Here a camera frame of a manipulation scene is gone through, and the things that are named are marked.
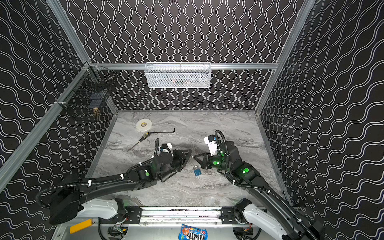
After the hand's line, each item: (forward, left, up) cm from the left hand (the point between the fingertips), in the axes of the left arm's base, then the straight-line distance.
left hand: (197, 152), depth 69 cm
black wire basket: (+42, +71, +5) cm, 83 cm away
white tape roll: (+37, +42, -23) cm, 61 cm away
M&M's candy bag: (-28, +3, -24) cm, 37 cm away
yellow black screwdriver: (+25, +37, -21) cm, 49 cm away
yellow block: (-28, +55, -23) cm, 66 cm away
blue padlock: (+3, +1, -25) cm, 26 cm away
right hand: (-1, +1, -2) cm, 3 cm away
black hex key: (+31, +25, -24) cm, 47 cm away
